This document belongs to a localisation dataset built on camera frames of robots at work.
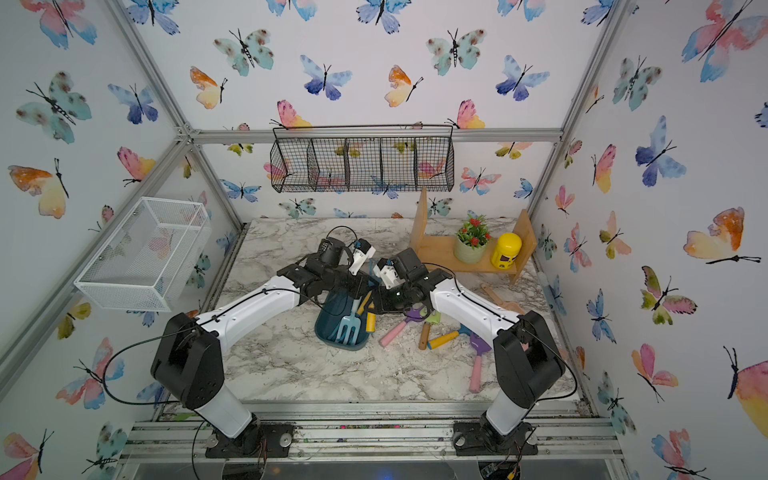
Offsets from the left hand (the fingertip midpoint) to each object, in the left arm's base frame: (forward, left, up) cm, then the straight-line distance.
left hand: (379, 281), depth 83 cm
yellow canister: (+11, -38, -1) cm, 40 cm away
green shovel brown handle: (-14, -13, +5) cm, 20 cm away
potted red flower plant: (+13, -28, +1) cm, 31 cm away
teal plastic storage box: (+2, +15, -16) cm, 22 cm away
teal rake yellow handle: (-10, -17, -17) cm, 26 cm away
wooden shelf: (+19, -20, -11) cm, 29 cm away
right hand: (-6, +2, -3) cm, 7 cm away
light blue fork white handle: (-4, +9, -16) cm, 19 cm away
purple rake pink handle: (-13, -29, -16) cm, 35 cm away
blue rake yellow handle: (0, +6, -15) cm, 16 cm away
